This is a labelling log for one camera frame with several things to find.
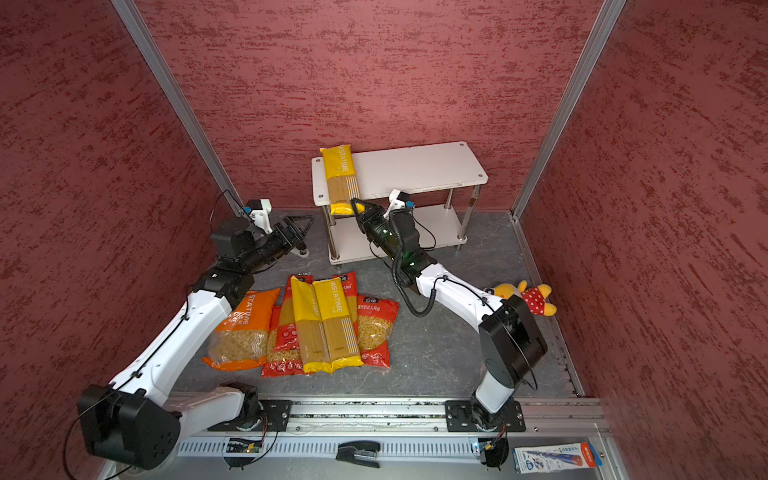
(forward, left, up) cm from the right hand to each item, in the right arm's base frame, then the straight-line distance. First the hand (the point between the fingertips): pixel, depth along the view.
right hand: (346, 205), depth 73 cm
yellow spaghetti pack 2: (-20, +12, -28) cm, 36 cm away
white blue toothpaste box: (-51, -48, -35) cm, 78 cm away
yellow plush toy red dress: (-11, -56, -31) cm, 65 cm away
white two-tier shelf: (+10, -25, -2) cm, 28 cm away
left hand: (-4, +10, -5) cm, 11 cm away
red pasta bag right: (-16, -6, -32) cm, 36 cm away
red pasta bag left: (-26, +20, -32) cm, 45 cm away
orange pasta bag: (-21, +33, -32) cm, 50 cm away
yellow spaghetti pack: (-22, +4, -30) cm, 37 cm away
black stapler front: (-49, -3, -34) cm, 59 cm away
